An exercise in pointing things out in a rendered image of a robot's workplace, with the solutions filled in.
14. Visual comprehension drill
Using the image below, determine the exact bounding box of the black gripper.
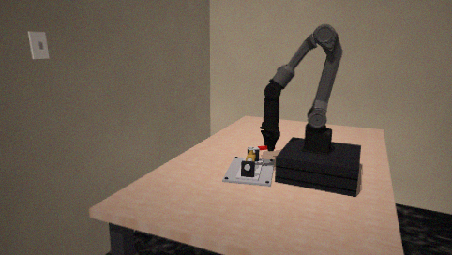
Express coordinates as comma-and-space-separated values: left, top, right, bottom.
260, 116, 280, 151

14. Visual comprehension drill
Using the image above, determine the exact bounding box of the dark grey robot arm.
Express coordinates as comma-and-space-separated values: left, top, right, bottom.
264, 24, 342, 155

